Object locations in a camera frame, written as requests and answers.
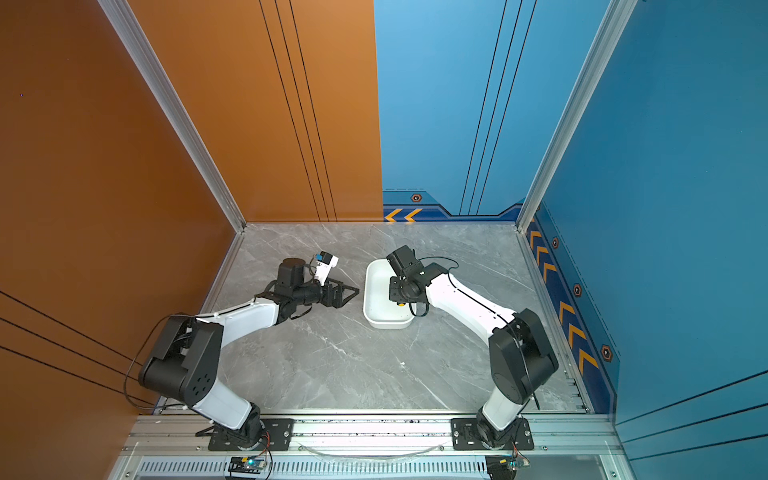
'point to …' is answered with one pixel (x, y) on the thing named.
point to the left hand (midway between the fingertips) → (350, 286)
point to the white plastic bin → (382, 312)
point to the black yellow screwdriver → (401, 304)
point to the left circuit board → (246, 464)
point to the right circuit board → (504, 467)
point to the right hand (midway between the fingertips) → (395, 292)
